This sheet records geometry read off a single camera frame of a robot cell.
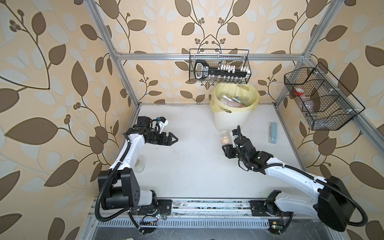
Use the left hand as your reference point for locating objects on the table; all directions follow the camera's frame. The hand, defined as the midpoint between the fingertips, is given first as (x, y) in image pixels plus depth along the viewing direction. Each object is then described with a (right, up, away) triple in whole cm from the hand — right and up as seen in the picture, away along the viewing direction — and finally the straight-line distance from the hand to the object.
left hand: (171, 138), depth 82 cm
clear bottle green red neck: (+44, +22, +11) cm, 51 cm away
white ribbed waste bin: (+33, +9, +7) cm, 35 cm away
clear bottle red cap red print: (+36, +22, +8) cm, 42 cm away
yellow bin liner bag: (+44, +30, +15) cm, 55 cm away
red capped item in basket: (+70, +26, -2) cm, 75 cm away
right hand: (+31, -6, +1) cm, 32 cm away
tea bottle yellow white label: (+30, +1, +2) cm, 31 cm away
